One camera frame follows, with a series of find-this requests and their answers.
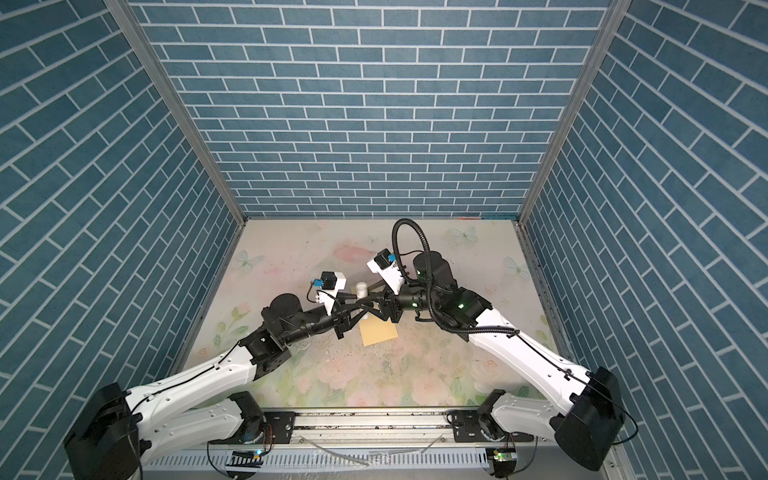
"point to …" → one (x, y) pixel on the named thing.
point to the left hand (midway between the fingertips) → (370, 306)
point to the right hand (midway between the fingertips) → (359, 295)
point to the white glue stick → (361, 289)
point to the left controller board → (246, 459)
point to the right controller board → (504, 460)
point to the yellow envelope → (374, 329)
